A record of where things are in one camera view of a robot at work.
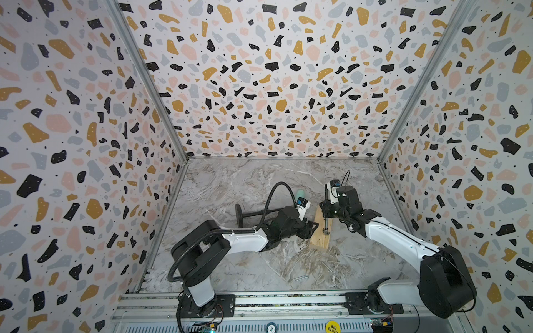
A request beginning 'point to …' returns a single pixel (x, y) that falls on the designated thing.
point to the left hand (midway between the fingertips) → (319, 222)
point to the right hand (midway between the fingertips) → (325, 203)
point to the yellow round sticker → (332, 327)
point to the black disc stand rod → (239, 216)
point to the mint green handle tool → (300, 193)
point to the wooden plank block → (318, 238)
